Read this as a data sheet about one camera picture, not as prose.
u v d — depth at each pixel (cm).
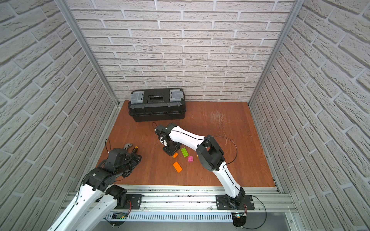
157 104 97
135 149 91
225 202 74
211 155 54
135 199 74
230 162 53
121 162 59
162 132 67
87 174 53
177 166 85
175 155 86
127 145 94
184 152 92
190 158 88
